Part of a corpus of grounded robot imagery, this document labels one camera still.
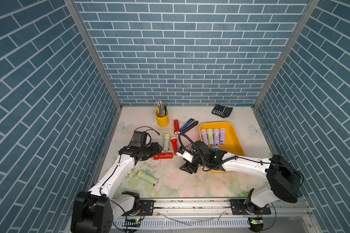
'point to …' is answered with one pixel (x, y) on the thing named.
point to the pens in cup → (161, 110)
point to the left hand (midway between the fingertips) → (162, 150)
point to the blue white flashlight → (215, 148)
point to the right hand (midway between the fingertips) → (183, 163)
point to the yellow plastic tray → (232, 143)
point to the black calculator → (222, 111)
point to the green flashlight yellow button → (210, 132)
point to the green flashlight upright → (166, 141)
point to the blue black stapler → (189, 124)
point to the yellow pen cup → (162, 121)
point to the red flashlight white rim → (174, 140)
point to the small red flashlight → (176, 127)
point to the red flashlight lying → (164, 156)
